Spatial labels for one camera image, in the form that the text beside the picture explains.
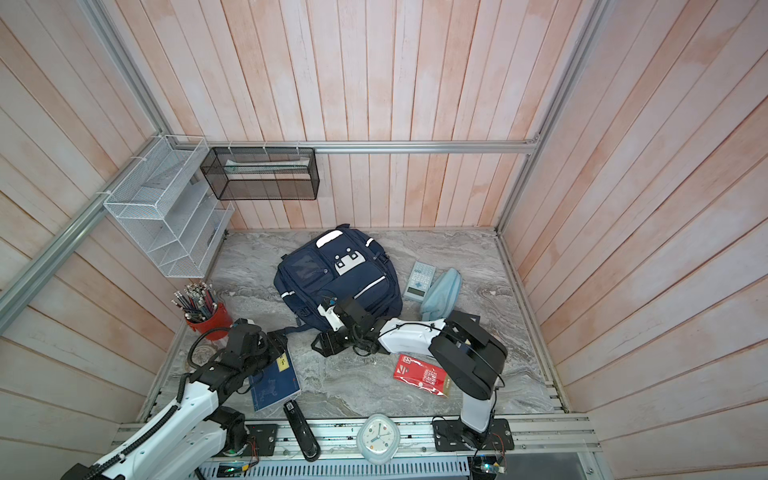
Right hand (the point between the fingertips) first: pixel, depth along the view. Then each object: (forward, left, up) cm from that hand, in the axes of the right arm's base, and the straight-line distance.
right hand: (320, 342), depth 85 cm
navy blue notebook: (-11, +12, -4) cm, 17 cm away
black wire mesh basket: (+54, +26, +20) cm, 63 cm away
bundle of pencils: (+6, +33, +13) cm, 36 cm away
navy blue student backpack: (+30, -2, 0) cm, 30 cm away
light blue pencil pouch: (+17, -37, -2) cm, 41 cm away
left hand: (-2, +11, -1) cm, 11 cm away
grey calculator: (+26, -31, -5) cm, 40 cm away
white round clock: (-23, -18, -2) cm, 29 cm away
